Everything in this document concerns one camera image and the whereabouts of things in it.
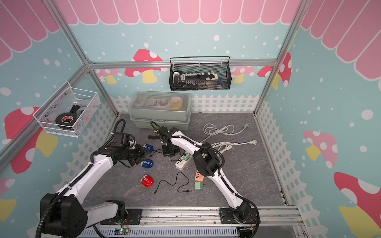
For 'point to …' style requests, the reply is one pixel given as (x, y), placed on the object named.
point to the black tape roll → (66, 118)
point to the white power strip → (181, 160)
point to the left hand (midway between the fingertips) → (149, 156)
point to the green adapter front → (198, 185)
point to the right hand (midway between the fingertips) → (168, 155)
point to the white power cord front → (222, 147)
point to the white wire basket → (68, 111)
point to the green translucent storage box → (170, 108)
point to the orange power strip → (199, 177)
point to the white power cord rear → (210, 129)
